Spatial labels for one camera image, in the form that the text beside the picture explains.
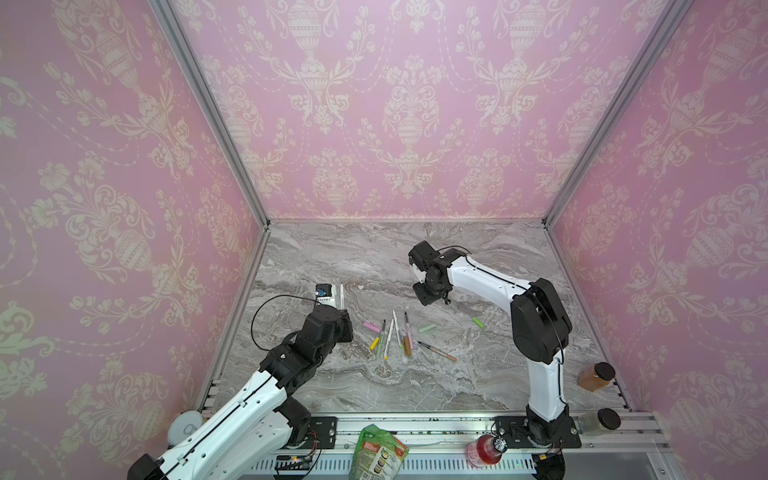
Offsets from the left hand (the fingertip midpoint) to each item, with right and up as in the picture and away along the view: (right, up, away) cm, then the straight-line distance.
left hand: (349, 314), depth 79 cm
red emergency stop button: (+31, -25, -17) cm, 43 cm away
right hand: (+23, +3, +15) cm, 27 cm away
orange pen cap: (+16, -12, +9) cm, 22 cm away
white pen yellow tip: (+9, -13, +9) cm, 18 cm away
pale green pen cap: (+22, -7, +13) cm, 27 cm away
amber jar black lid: (+63, -15, -4) cm, 65 cm away
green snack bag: (+8, -30, -10) cm, 33 cm away
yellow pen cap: (+6, -11, +11) cm, 17 cm away
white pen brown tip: (-2, +4, +1) cm, 5 cm away
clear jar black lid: (+59, -23, -9) cm, 64 cm away
